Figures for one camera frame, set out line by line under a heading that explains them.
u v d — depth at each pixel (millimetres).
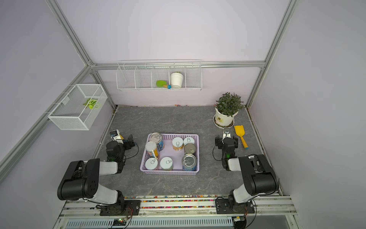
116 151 717
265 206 754
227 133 789
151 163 833
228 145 699
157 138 890
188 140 937
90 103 807
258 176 458
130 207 725
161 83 995
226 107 951
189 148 843
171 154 954
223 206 736
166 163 828
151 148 811
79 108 820
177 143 913
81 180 460
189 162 788
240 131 1036
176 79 915
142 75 971
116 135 790
